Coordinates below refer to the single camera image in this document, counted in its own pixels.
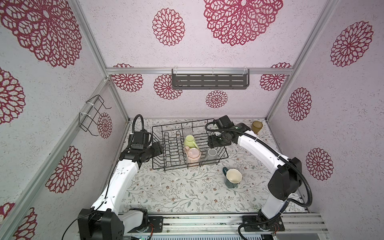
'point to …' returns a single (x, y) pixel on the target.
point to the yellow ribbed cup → (256, 126)
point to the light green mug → (189, 140)
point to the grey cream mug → (212, 156)
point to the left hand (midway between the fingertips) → (157, 151)
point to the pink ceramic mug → (193, 156)
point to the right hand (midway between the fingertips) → (213, 140)
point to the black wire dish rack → (181, 145)
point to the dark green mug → (233, 176)
